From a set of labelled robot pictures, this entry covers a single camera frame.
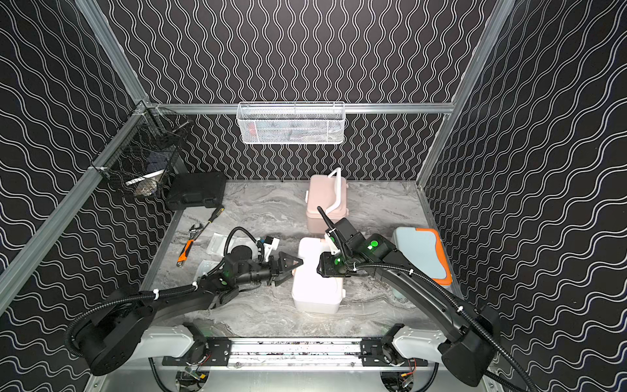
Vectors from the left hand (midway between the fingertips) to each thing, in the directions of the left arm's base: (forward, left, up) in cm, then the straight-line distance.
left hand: (299, 266), depth 74 cm
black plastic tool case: (+40, +52, -12) cm, 67 cm away
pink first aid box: (+32, -8, -2) cm, 33 cm away
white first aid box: (-6, -5, -4) cm, 9 cm away
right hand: (0, -7, 0) cm, 7 cm away
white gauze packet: (+5, +37, -17) cm, 41 cm away
